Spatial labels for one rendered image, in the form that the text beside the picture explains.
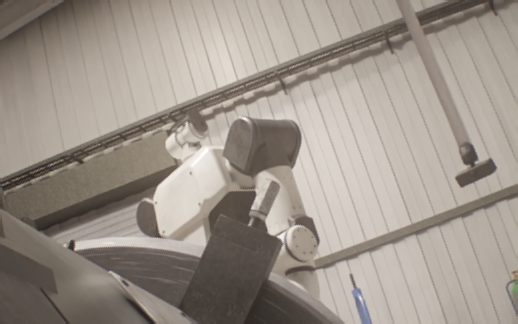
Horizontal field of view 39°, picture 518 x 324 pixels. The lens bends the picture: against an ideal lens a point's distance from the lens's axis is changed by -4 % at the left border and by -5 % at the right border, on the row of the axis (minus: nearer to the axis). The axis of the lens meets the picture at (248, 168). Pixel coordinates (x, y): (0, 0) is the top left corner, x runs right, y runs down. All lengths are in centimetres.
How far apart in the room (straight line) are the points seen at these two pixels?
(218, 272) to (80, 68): 1057
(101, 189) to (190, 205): 830
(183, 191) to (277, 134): 26
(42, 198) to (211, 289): 962
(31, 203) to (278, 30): 411
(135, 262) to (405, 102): 896
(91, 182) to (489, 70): 538
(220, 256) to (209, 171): 89
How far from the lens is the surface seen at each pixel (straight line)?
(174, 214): 182
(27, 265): 22
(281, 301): 87
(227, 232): 87
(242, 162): 169
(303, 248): 158
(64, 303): 23
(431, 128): 969
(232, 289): 86
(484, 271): 927
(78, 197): 1018
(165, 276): 91
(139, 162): 992
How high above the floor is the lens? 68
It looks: 20 degrees up
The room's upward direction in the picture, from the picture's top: 17 degrees counter-clockwise
